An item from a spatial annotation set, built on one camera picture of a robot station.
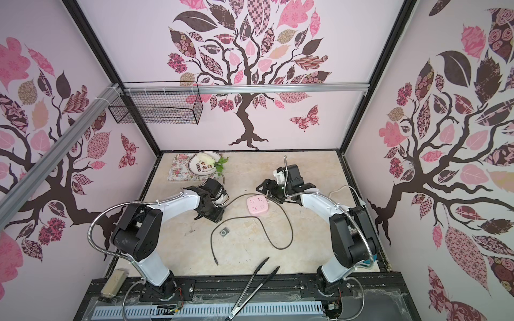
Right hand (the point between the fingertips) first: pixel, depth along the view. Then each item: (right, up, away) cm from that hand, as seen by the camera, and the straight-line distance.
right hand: (262, 190), depth 87 cm
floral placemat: (-47, +8, +24) cm, 53 cm away
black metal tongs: (-8, -39, -18) cm, 44 cm away
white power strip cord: (+47, 0, +17) cm, 50 cm away
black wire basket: (-50, +42, +8) cm, 66 cm away
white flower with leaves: (-33, +17, +25) cm, 45 cm away
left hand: (-22, -14, +5) cm, 27 cm away
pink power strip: (-2, -7, +8) cm, 11 cm away
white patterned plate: (-35, +13, +27) cm, 46 cm away
